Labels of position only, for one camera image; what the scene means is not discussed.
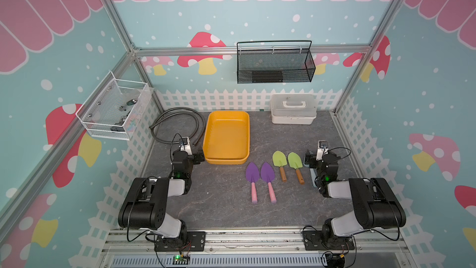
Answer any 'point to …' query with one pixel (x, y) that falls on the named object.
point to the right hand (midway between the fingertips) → (318, 149)
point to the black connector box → (334, 260)
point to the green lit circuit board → (180, 260)
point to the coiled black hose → (197, 134)
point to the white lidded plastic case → (293, 108)
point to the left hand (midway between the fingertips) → (193, 149)
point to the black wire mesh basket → (264, 61)
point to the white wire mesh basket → (116, 108)
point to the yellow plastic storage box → (227, 138)
